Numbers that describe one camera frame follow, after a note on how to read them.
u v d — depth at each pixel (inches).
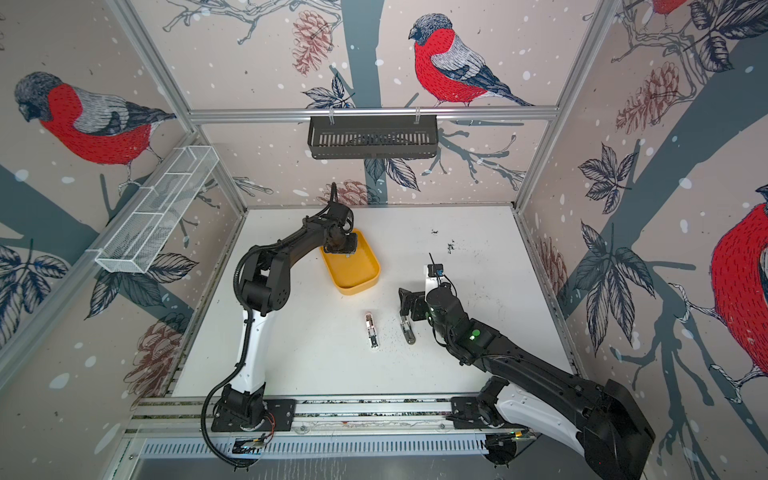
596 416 16.0
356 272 37.7
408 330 34.5
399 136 42.0
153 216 30.5
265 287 24.0
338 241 36.4
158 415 30.0
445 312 22.5
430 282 27.5
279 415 28.7
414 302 27.5
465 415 28.6
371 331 33.7
